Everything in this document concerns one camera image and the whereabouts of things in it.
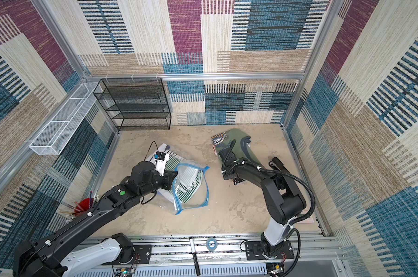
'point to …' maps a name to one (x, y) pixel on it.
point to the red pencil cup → (85, 205)
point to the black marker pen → (194, 256)
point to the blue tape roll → (211, 249)
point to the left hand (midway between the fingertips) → (178, 172)
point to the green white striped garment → (187, 179)
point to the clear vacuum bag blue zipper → (200, 198)
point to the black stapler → (276, 165)
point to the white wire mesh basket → (51, 139)
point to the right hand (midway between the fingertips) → (234, 174)
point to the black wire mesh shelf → (135, 104)
